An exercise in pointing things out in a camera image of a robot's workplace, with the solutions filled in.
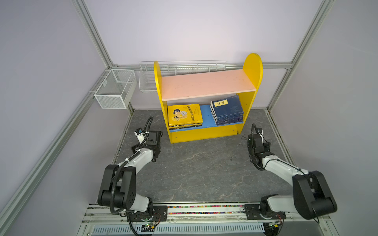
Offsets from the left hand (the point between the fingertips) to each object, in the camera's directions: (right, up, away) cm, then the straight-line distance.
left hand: (141, 144), depth 88 cm
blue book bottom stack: (+51, +18, +3) cm, 54 cm away
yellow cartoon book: (+25, +17, +2) cm, 30 cm away
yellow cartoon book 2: (+21, +11, +1) cm, 24 cm away
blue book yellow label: (+57, +27, +6) cm, 64 cm away
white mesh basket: (-22, +37, +14) cm, 45 cm away
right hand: (+73, +2, +1) cm, 73 cm away
